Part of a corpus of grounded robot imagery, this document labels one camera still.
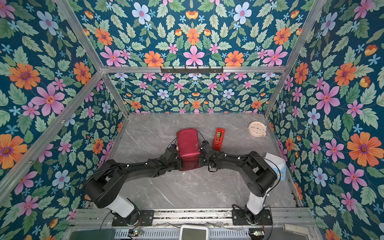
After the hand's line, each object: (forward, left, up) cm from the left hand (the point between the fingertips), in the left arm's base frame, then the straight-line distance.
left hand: (184, 159), depth 91 cm
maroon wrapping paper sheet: (+5, -3, +6) cm, 8 cm away
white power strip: (-39, -52, 0) cm, 65 cm away
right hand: (+1, -10, -3) cm, 10 cm away
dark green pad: (-35, +40, -2) cm, 53 cm away
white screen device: (-37, -5, +2) cm, 38 cm away
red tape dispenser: (+12, -23, +1) cm, 26 cm away
